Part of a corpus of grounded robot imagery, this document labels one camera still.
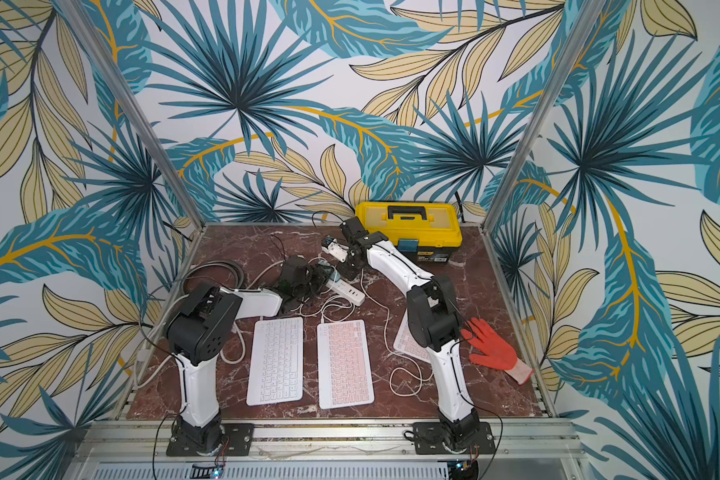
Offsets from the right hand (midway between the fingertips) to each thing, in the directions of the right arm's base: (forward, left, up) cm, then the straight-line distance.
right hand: (348, 265), depth 97 cm
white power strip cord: (-33, +53, -6) cm, 63 cm away
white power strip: (-6, +1, -6) cm, 9 cm away
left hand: (-2, +5, -3) cm, 6 cm away
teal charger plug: (-5, +4, +1) cm, 7 cm away
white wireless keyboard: (-31, +20, -8) cm, 38 cm away
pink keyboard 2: (-23, -17, -9) cm, 30 cm away
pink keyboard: (-31, +1, -9) cm, 32 cm away
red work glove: (-27, -45, -10) cm, 53 cm away
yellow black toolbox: (+7, -26, +7) cm, 28 cm away
